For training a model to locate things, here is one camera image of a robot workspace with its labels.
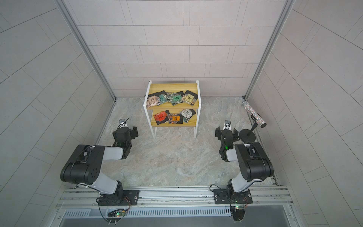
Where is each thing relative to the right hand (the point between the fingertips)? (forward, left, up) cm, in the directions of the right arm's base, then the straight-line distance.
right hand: (226, 126), depth 94 cm
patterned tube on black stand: (-6, -12, -3) cm, 14 cm away
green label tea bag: (0, +31, +29) cm, 42 cm away
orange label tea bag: (0, +34, +12) cm, 36 cm away
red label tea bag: (+1, +42, +13) cm, 44 cm away
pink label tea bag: (-1, +43, +29) cm, 52 cm away
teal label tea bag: (0, +38, +29) cm, 48 cm away
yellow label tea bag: (0, +24, +29) cm, 38 cm away
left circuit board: (-44, +63, -1) cm, 77 cm away
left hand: (+4, +66, +3) cm, 66 cm away
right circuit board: (-46, +5, -5) cm, 47 cm away
